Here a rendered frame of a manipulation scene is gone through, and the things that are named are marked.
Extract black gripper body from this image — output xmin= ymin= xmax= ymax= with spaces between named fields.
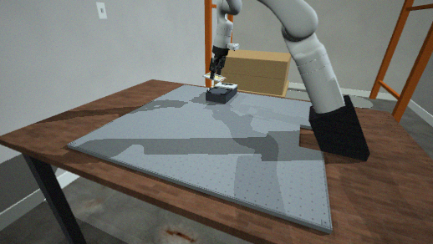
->
xmin=212 ymin=45 xmax=229 ymax=65

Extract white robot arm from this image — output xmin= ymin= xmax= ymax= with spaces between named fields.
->
xmin=213 ymin=0 xmax=345 ymax=114

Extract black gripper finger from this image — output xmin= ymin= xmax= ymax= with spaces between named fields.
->
xmin=216 ymin=56 xmax=226 ymax=75
xmin=209 ymin=58 xmax=222 ymax=80

